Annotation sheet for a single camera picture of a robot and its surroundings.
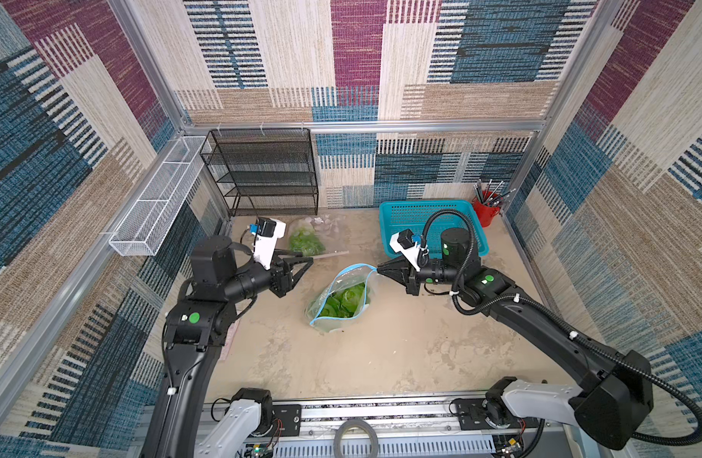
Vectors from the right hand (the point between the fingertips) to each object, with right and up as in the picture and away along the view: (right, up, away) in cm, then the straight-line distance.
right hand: (384, 270), depth 71 cm
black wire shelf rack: (-41, +34, +38) cm, 65 cm away
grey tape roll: (-7, -38, 0) cm, 38 cm away
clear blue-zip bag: (-9, -1, -1) cm, 9 cm away
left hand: (-18, +4, -9) cm, 20 cm away
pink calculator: (-45, -22, +16) cm, 53 cm away
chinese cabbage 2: (-8, -7, -1) cm, 11 cm away
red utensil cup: (+42, +18, +37) cm, 59 cm away
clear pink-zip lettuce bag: (-21, +9, +33) cm, 40 cm away
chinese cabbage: (-13, -11, +7) cm, 19 cm away
